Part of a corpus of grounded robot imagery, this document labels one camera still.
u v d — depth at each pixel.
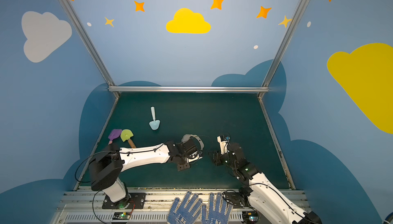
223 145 0.75
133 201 0.74
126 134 0.98
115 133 0.98
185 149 0.65
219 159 0.72
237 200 0.73
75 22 0.80
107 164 0.48
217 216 0.70
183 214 0.70
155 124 1.04
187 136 0.98
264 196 0.51
